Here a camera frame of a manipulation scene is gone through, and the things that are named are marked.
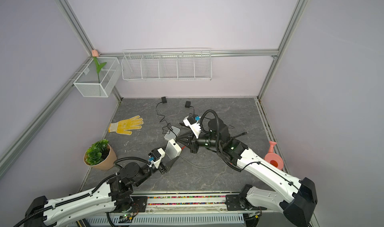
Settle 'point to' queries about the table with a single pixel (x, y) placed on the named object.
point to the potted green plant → (100, 155)
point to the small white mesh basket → (100, 78)
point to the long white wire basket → (167, 65)
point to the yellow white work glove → (122, 126)
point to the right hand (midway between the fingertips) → (177, 140)
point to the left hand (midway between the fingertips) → (173, 152)
